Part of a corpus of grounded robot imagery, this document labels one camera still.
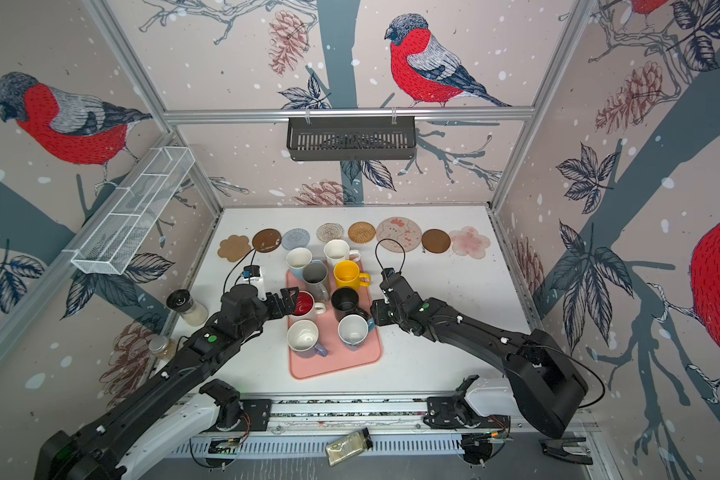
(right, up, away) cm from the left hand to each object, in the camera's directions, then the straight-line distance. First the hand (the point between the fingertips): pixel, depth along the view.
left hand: (285, 292), depth 80 cm
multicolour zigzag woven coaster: (+8, +17, +34) cm, 39 cm away
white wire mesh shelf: (-40, +13, -10) cm, 43 cm away
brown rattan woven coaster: (+20, +16, +34) cm, 43 cm away
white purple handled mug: (+3, -15, +6) cm, 16 cm away
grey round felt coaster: (-5, +14, +31) cm, 34 cm away
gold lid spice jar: (-30, -13, -5) cm, 33 cm away
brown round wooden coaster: (+48, +13, +29) cm, 57 cm away
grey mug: (+6, +3, +13) cm, 14 cm away
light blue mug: (-1, +7, +16) cm, 18 cm away
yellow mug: (+16, +2, +16) cm, 23 cm away
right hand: (+24, -8, +5) cm, 26 cm away
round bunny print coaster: (+35, +15, +34) cm, 51 cm away
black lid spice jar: (-29, -7, +7) cm, 31 cm away
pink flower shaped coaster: (+61, +12, +30) cm, 69 cm away
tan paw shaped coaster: (-28, +10, +31) cm, 43 cm away
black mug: (+16, -5, +10) cm, 19 cm away
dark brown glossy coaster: (-16, +13, +31) cm, 37 cm away
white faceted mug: (+12, +10, +18) cm, 24 cm away
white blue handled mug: (+18, -13, +7) cm, 23 cm away
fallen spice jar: (+18, -32, -14) cm, 39 cm away
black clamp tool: (+70, -35, -11) cm, 79 cm away
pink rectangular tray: (+11, -13, +9) cm, 19 cm away
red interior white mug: (+5, -6, +4) cm, 9 cm away
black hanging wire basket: (+17, +49, +25) cm, 58 cm away
